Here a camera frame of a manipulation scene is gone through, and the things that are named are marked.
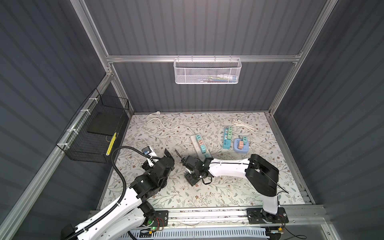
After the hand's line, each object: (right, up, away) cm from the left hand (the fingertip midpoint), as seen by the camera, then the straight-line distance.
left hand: (160, 154), depth 75 cm
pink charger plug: (+21, +4, +20) cm, 29 cm away
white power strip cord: (-13, +26, +47) cm, 55 cm away
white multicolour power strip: (+22, -5, +19) cm, 29 cm away
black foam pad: (-29, +16, 0) cm, 33 cm away
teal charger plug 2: (+22, 0, +17) cm, 28 cm away
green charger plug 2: (+41, +8, +24) cm, 48 cm away
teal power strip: (+39, +3, +24) cm, 46 cm away
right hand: (+15, -17, +12) cm, 26 cm away
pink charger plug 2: (+46, +2, +19) cm, 50 cm away
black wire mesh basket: (-35, +10, -3) cm, 36 cm away
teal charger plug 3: (+50, +6, +21) cm, 55 cm away
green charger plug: (+42, +11, +27) cm, 51 cm away
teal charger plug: (+19, +7, +21) cm, 30 cm away
